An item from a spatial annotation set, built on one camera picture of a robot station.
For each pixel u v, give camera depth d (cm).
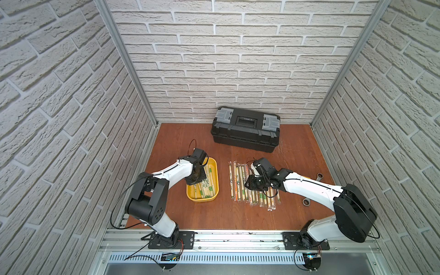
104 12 70
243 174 95
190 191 87
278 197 87
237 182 92
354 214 43
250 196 87
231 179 92
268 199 86
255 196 87
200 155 75
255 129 94
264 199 85
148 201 45
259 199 86
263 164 69
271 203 85
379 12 70
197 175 77
